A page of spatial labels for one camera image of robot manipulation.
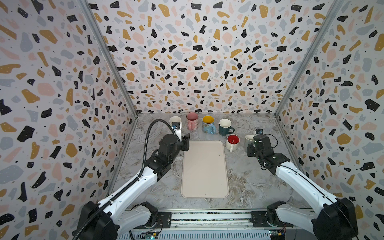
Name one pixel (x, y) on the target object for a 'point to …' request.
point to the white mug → (232, 140)
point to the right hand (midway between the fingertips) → (250, 142)
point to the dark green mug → (224, 126)
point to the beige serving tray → (204, 173)
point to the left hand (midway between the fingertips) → (186, 131)
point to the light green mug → (175, 119)
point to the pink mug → (192, 118)
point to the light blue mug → (208, 125)
